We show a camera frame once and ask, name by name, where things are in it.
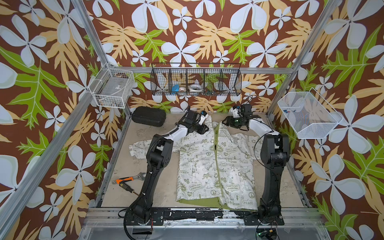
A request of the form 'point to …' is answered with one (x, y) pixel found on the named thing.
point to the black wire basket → (197, 79)
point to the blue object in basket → (175, 88)
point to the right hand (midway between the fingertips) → (225, 121)
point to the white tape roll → (195, 88)
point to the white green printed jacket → (215, 167)
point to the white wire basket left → (112, 87)
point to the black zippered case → (154, 116)
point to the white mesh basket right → (311, 116)
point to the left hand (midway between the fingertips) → (207, 124)
